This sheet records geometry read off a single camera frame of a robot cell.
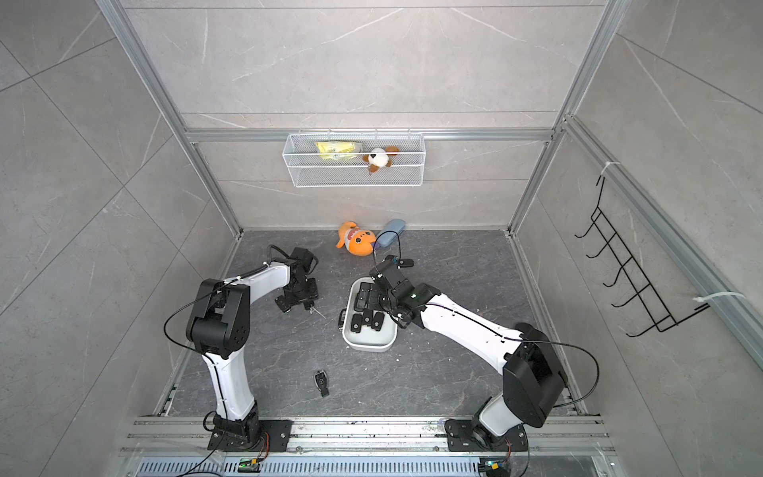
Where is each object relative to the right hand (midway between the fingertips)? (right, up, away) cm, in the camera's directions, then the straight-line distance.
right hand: (373, 296), depth 82 cm
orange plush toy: (-8, +17, +25) cm, 31 cm away
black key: (+1, -10, +10) cm, 14 cm away
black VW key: (-3, -8, +11) cm, 14 cm away
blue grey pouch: (+7, +23, +37) cm, 44 cm away
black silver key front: (-15, -24, -1) cm, 28 cm away
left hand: (-22, -2, +18) cm, 28 cm away
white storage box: (-2, -15, +8) cm, 17 cm away
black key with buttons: (-11, -9, +11) cm, 18 cm away
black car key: (-6, -10, +10) cm, 15 cm away
